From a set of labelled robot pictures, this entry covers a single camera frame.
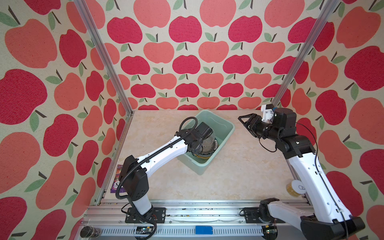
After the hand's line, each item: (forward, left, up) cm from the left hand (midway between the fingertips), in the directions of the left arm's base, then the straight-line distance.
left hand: (204, 142), depth 82 cm
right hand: (0, -17, +19) cm, 26 cm away
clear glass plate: (+7, -5, -13) cm, 15 cm away
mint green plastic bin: (+13, -13, -4) cm, 19 cm away
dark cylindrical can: (-39, +51, -9) cm, 65 cm away
